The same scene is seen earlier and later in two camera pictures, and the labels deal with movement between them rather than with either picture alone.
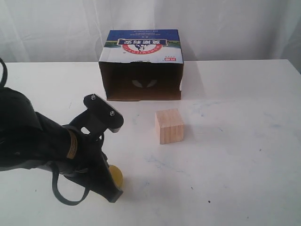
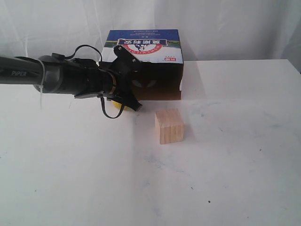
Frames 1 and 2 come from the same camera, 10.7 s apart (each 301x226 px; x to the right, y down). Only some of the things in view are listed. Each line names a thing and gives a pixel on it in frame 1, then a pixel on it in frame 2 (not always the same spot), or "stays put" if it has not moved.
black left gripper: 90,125 to 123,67
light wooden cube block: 169,126 stays put
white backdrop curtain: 48,31 stays put
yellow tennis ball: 117,175 to 118,105
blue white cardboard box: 142,64 stays put
